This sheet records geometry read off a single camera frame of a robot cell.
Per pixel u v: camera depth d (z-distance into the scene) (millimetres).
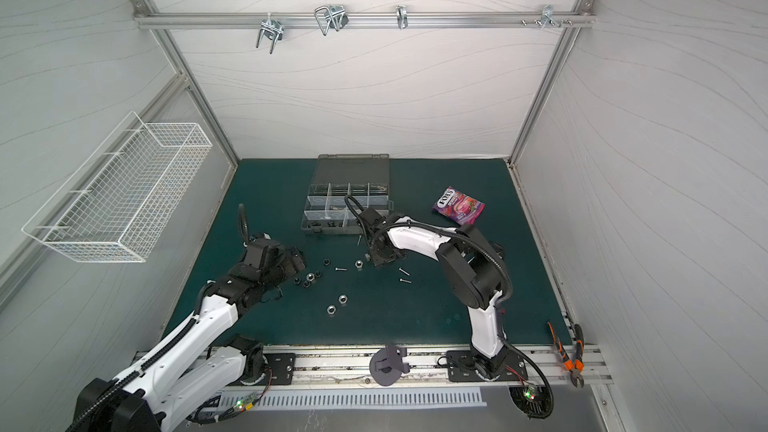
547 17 765
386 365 729
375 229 717
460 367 733
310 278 883
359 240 980
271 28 781
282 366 735
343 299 840
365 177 1152
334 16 765
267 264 640
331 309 831
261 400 701
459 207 1037
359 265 908
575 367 733
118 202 685
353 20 782
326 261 911
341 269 906
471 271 501
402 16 781
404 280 886
